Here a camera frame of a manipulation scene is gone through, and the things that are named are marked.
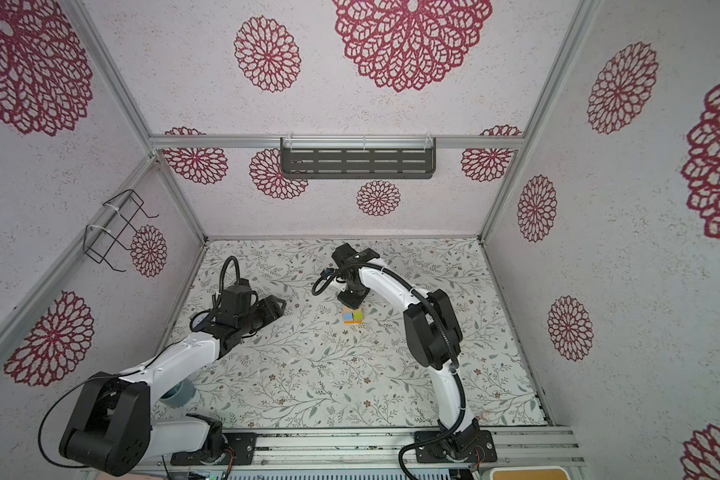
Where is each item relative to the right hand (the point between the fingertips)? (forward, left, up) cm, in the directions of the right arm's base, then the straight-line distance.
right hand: (354, 294), depth 94 cm
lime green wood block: (-5, -1, -5) cm, 7 cm away
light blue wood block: (-5, +2, -5) cm, 7 cm away
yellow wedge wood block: (-4, +2, -2) cm, 5 cm away
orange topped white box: (-45, -41, -4) cm, 61 cm away
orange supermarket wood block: (-6, 0, -8) cm, 10 cm away
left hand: (-7, +22, +1) cm, 23 cm away
